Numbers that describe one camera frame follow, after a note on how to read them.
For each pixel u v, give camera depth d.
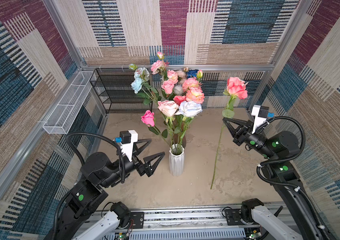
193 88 0.61
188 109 0.55
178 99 0.64
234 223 0.73
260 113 0.48
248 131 0.51
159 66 0.70
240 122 0.53
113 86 1.08
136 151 0.49
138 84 0.70
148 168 0.45
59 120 0.89
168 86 0.68
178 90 0.74
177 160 0.73
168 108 0.56
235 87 0.48
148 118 0.58
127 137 0.44
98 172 0.38
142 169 0.46
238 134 0.53
